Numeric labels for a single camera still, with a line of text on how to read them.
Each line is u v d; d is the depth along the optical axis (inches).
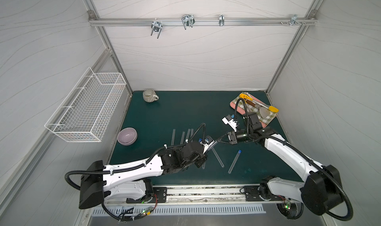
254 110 42.4
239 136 26.7
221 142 28.8
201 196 29.5
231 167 32.3
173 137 37.3
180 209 27.7
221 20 30.8
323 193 15.7
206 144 24.2
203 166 32.3
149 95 42.7
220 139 28.8
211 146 28.3
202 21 30.1
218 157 33.8
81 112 26.5
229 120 28.2
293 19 30.1
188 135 37.6
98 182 15.7
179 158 21.6
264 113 41.9
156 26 31.3
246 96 45.0
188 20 30.2
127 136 36.6
